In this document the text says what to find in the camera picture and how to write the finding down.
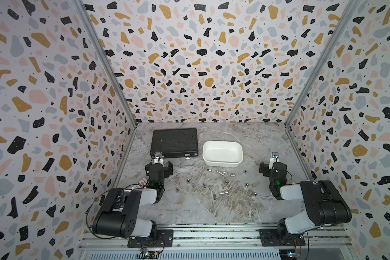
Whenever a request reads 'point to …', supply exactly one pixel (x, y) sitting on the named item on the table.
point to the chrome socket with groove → (232, 175)
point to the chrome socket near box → (209, 170)
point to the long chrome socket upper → (220, 173)
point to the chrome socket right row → (204, 186)
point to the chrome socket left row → (188, 180)
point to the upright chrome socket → (226, 182)
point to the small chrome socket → (225, 172)
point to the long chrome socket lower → (223, 193)
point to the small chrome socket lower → (214, 196)
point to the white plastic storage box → (222, 153)
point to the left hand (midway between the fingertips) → (161, 162)
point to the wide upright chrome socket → (247, 184)
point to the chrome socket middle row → (193, 185)
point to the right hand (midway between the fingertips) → (273, 161)
